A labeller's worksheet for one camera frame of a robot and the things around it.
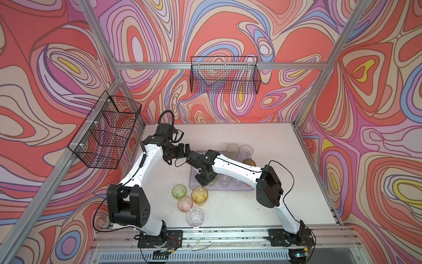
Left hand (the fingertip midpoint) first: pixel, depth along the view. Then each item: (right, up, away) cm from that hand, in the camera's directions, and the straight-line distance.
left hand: (185, 154), depth 84 cm
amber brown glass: (+35, -5, +8) cm, 37 cm away
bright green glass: (-4, -20, +1) cm, 20 cm away
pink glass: (0, -25, -2) cm, 26 cm away
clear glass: (+5, -31, -5) cm, 32 cm away
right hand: (+12, -16, 0) cm, 20 cm away
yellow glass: (+7, -22, +1) cm, 23 cm away
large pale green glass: (+26, +2, +11) cm, 29 cm away
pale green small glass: (+14, -15, +2) cm, 21 cm away
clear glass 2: (+35, 0, +17) cm, 39 cm away
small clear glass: (+23, -7, -29) cm, 37 cm away
